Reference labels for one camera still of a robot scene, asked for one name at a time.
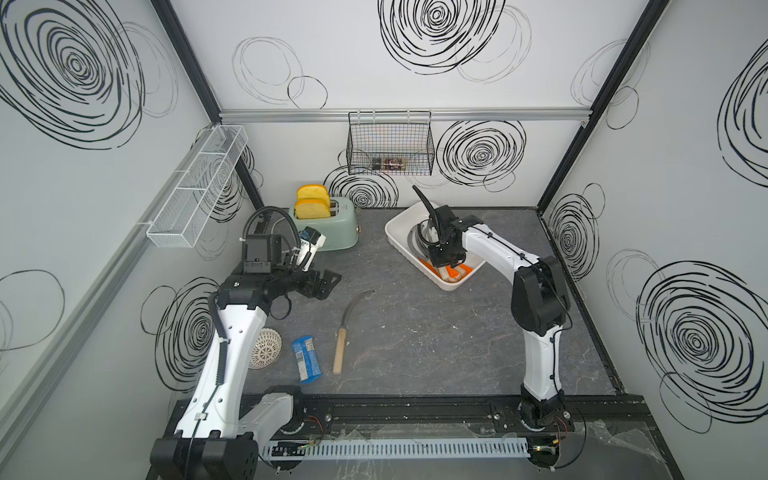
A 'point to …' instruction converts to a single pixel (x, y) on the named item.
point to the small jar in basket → (388, 164)
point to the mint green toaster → (341, 229)
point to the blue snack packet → (306, 358)
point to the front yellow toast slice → (308, 208)
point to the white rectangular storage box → (402, 222)
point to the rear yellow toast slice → (312, 193)
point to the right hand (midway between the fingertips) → (440, 260)
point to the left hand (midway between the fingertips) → (322, 269)
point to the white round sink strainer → (267, 350)
